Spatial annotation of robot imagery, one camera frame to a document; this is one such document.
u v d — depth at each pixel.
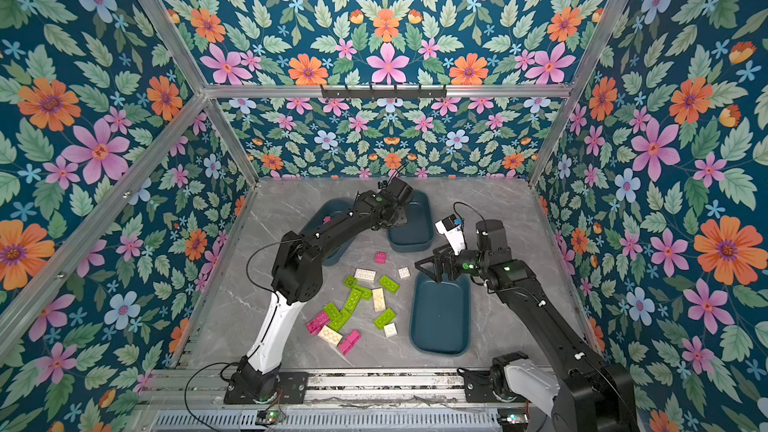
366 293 0.89
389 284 0.91
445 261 0.66
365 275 0.91
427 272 0.69
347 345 0.78
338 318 0.84
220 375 0.74
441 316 0.84
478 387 0.73
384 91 0.92
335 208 1.07
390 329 0.82
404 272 0.93
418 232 1.01
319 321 0.85
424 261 0.69
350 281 0.91
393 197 0.77
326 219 1.04
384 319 0.85
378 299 0.88
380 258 0.96
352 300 0.88
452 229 0.68
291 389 0.73
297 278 0.58
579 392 0.38
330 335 0.82
